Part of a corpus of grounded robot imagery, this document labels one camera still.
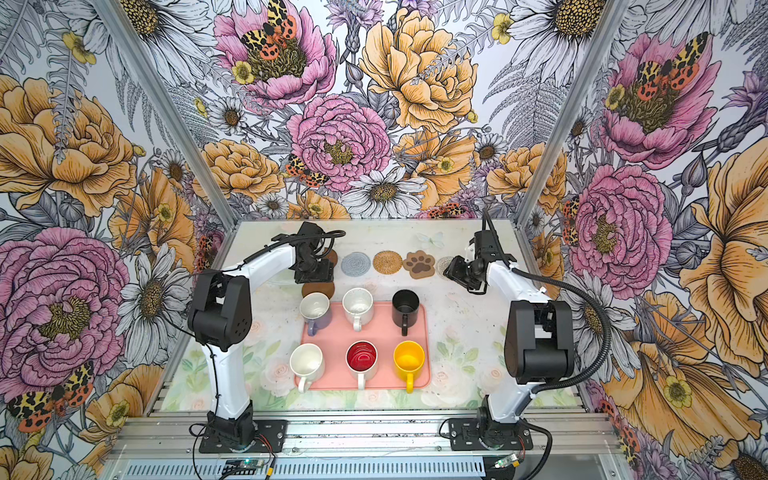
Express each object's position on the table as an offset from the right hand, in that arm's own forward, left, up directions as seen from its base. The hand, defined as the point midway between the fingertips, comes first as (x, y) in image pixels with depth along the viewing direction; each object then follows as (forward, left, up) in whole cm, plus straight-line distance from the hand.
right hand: (449, 281), depth 93 cm
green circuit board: (-44, +53, -9) cm, 70 cm away
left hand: (+3, +40, -4) cm, 41 cm away
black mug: (-7, +14, -5) cm, 16 cm away
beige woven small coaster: (+14, 0, -9) cm, 16 cm away
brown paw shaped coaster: (+14, +7, -9) cm, 18 cm away
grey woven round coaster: (+14, +30, -9) cm, 34 cm away
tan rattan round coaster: (+15, +19, -9) cm, 26 cm away
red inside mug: (-21, +26, -8) cm, 34 cm away
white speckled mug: (-3, +28, -8) cm, 29 cm away
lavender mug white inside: (-5, +41, -5) cm, 42 cm away
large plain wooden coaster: (+4, +39, -8) cm, 40 cm away
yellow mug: (-21, +13, -8) cm, 26 cm away
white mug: (-21, +41, -6) cm, 47 cm away
